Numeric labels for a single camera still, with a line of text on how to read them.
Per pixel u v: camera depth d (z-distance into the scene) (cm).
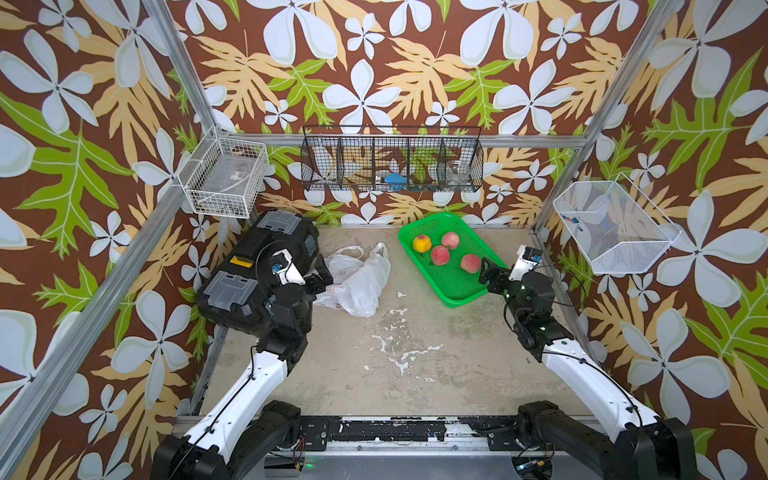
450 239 108
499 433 74
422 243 108
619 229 82
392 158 99
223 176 86
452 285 103
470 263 101
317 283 68
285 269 63
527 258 67
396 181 94
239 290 80
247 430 57
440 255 104
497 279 71
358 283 86
